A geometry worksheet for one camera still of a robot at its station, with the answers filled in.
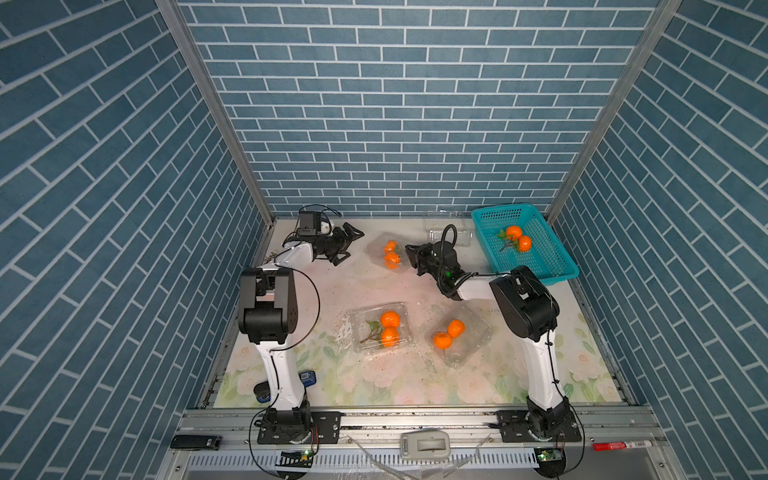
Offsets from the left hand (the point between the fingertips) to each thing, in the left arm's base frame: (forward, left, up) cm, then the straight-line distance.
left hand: (364, 240), depth 97 cm
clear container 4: (-31, -31, -13) cm, 46 cm away
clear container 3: (-25, +3, -12) cm, 28 cm away
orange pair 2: (-28, -8, -8) cm, 30 cm away
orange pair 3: (-30, -24, -8) cm, 40 cm away
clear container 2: (+23, -28, -13) cm, 38 cm away
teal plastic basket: (+2, -65, -8) cm, 66 cm away
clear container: (+4, -3, -10) cm, 11 cm away
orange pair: (-3, -9, -5) cm, 11 cm away
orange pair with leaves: (+10, -55, -8) cm, 57 cm away
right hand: (-1, -14, -1) cm, 14 cm away
